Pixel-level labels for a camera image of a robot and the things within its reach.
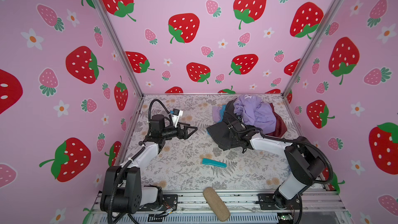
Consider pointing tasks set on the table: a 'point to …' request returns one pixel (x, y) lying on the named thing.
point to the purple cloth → (255, 113)
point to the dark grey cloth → (221, 133)
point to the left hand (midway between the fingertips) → (192, 127)
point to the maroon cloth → (281, 127)
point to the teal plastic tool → (207, 161)
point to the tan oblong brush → (216, 204)
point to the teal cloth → (222, 111)
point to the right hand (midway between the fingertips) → (240, 131)
